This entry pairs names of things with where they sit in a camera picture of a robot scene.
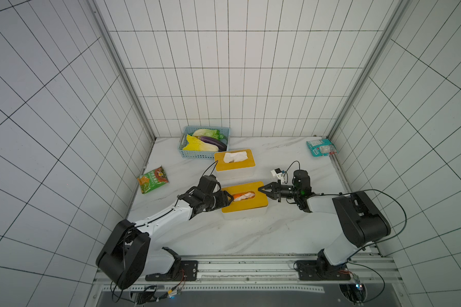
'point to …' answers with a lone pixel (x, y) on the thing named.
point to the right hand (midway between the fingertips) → (254, 193)
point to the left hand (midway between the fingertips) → (225, 203)
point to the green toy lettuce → (209, 133)
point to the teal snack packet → (323, 147)
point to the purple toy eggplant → (220, 146)
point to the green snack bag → (153, 180)
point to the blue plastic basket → (200, 154)
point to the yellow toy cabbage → (196, 144)
